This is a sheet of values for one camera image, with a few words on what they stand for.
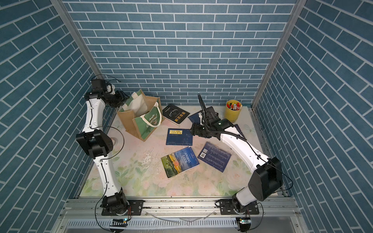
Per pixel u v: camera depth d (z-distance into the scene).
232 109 1.04
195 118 1.12
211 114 0.61
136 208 0.74
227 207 0.74
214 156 0.91
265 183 0.43
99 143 0.59
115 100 0.83
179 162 0.89
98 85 0.73
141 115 0.85
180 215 0.72
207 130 0.59
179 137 1.03
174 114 1.15
